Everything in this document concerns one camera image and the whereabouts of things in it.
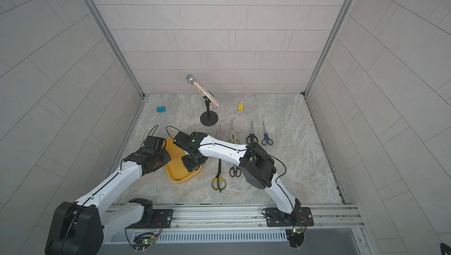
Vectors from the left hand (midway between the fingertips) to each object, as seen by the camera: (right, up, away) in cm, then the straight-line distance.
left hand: (170, 155), depth 87 cm
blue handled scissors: (+50, +6, +9) cm, 51 cm away
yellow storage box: (+5, -5, -6) cm, 9 cm away
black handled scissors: (+42, +7, +9) cm, 44 cm away
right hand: (+12, -5, -5) cm, 14 cm away
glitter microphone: (+11, +38, -3) cm, 40 cm away
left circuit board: (-2, -27, -22) cm, 34 cm away
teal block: (-14, +23, +21) cm, 34 cm away
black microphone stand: (+18, +18, +16) cm, 30 cm away
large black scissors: (+32, -7, -3) cm, 33 cm away
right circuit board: (+57, -27, -19) cm, 66 cm away
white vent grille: (+27, -27, -19) cm, 42 cm away
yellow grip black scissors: (+25, -11, -7) cm, 28 cm away
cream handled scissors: (+31, +7, +9) cm, 33 cm away
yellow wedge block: (+36, +24, +21) cm, 49 cm away
